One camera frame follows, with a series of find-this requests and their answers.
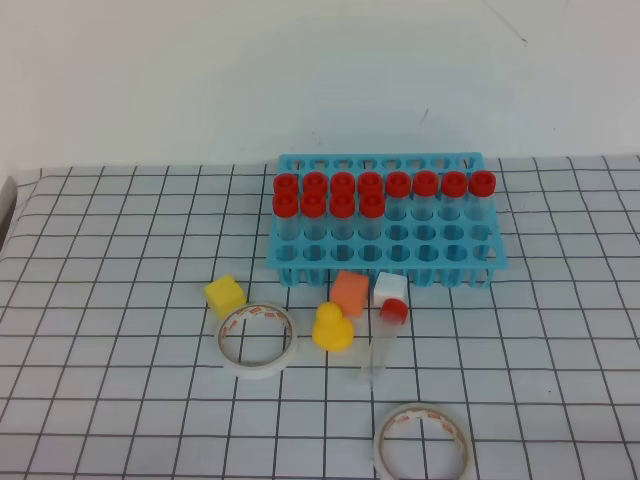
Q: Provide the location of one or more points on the white tape roll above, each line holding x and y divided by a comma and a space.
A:
417, 411
257, 369

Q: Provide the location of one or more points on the white tape roll left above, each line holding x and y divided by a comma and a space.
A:
257, 369

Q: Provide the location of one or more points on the red capped test tube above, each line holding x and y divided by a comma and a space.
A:
384, 331

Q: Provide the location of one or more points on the checkered white table cloth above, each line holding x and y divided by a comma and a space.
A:
109, 360

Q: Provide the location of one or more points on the row tube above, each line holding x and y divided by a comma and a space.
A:
397, 188
370, 182
286, 210
342, 209
371, 211
286, 183
313, 209
342, 183
453, 190
482, 185
425, 189
315, 182

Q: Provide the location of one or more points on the white tape roll front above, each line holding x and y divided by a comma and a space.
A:
417, 411

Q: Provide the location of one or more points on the white foam cube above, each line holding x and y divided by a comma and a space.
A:
389, 286

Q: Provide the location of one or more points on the blue test tube rack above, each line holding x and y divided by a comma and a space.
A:
465, 247

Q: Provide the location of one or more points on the orange foam cube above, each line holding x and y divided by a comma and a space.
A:
349, 292

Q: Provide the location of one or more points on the yellow rubber duck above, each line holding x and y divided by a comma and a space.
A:
332, 330

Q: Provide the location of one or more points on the yellow foam cube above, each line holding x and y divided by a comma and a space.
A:
224, 295

